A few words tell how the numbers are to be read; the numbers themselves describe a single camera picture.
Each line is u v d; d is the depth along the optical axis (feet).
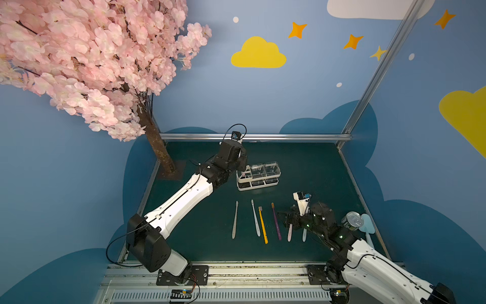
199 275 2.42
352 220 2.76
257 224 2.89
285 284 2.43
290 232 2.83
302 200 2.31
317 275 2.42
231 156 1.90
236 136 2.18
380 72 2.88
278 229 2.83
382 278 1.59
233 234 2.80
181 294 2.39
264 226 2.87
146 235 1.31
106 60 1.43
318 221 2.02
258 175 3.42
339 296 2.40
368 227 2.90
